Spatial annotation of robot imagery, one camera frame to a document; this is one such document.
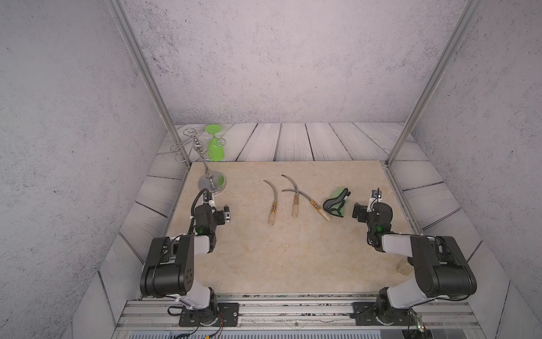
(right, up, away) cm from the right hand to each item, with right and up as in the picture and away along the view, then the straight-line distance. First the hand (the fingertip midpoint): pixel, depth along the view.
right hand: (370, 203), depth 93 cm
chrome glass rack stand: (-73, +9, +19) cm, 76 cm away
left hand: (-67, -1, +1) cm, 67 cm away
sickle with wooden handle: (-32, -4, +7) cm, 33 cm away
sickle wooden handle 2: (-23, -1, +8) cm, 24 cm away
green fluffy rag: (-14, -1, +3) cm, 14 cm away
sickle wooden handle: (-42, -3, +8) cm, 43 cm away
